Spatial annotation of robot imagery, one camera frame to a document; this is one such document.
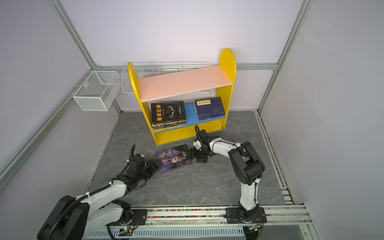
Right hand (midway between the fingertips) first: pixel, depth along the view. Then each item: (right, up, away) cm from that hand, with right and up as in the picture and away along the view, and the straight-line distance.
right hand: (191, 161), depth 92 cm
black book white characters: (-14, +21, -1) cm, 25 cm away
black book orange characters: (-15, +30, -1) cm, 34 cm away
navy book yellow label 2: (+7, +29, +4) cm, 30 cm away
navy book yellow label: (+11, +34, +5) cm, 36 cm away
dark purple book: (-12, +2, +1) cm, 12 cm away
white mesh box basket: (-65, +46, +13) cm, 81 cm away
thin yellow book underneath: (-14, +24, -3) cm, 28 cm away
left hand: (-19, -2, -4) cm, 19 cm away
